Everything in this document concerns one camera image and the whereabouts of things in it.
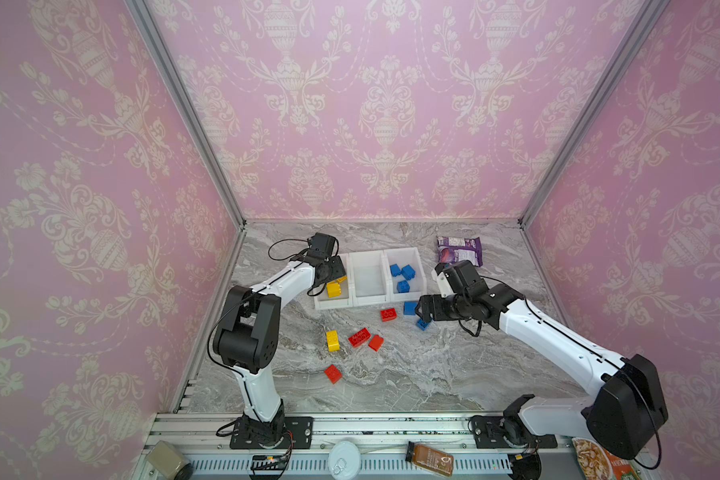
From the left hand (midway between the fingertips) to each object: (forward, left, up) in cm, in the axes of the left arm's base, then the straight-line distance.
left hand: (335, 270), depth 97 cm
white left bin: (-9, -4, -4) cm, 10 cm away
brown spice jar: (-50, -26, -3) cm, 56 cm away
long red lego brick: (-20, -8, -7) cm, 23 cm away
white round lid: (-51, -6, -2) cm, 51 cm away
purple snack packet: (+13, -42, -4) cm, 44 cm away
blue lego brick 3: (-3, -22, -3) cm, 23 cm away
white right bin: (+9, -23, -3) cm, 25 cm away
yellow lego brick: (-6, -3, +4) cm, 7 cm away
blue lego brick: (+4, -20, -5) cm, 21 cm away
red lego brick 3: (-31, -2, -6) cm, 31 cm away
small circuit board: (-51, +13, -11) cm, 53 cm away
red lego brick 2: (-21, -14, -7) cm, 26 cm away
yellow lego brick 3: (-20, 0, -6) cm, 21 cm away
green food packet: (-50, -66, -6) cm, 82 cm away
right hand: (-16, -28, +6) cm, 33 cm away
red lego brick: (-13, -17, -5) cm, 22 cm away
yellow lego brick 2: (-3, +1, -6) cm, 7 cm away
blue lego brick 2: (+3, -25, -4) cm, 25 cm away
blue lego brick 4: (-15, -27, -6) cm, 32 cm away
